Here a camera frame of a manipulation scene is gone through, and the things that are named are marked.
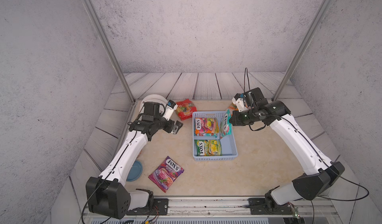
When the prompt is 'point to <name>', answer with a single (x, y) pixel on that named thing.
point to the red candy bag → (185, 109)
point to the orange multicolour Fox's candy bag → (206, 126)
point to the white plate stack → (154, 98)
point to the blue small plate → (135, 172)
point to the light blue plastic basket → (229, 151)
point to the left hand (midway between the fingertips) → (177, 119)
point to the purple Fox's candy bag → (166, 173)
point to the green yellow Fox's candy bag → (208, 148)
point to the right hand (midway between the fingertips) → (230, 120)
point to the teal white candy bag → (226, 126)
